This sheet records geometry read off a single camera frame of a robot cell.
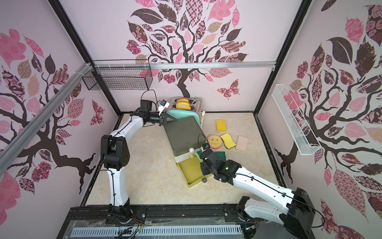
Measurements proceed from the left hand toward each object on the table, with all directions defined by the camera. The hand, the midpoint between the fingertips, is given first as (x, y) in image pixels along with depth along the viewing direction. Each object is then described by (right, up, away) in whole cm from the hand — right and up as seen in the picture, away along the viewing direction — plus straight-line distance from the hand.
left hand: (174, 122), depth 89 cm
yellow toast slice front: (+5, +12, +10) cm, 16 cm away
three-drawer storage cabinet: (+8, -8, -9) cm, 15 cm away
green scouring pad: (+15, -18, -7) cm, 25 cm away
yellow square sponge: (+33, -3, +22) cm, 40 cm away
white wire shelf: (+63, -8, -23) cm, 67 cm away
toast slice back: (+4, +16, +12) cm, 21 cm away
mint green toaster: (+13, +8, +11) cm, 19 cm away
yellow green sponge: (+36, -13, +12) cm, 40 cm away
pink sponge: (+46, -15, +11) cm, 49 cm away
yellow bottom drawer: (+11, -30, 0) cm, 32 cm away
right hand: (+19, -23, -10) cm, 32 cm away
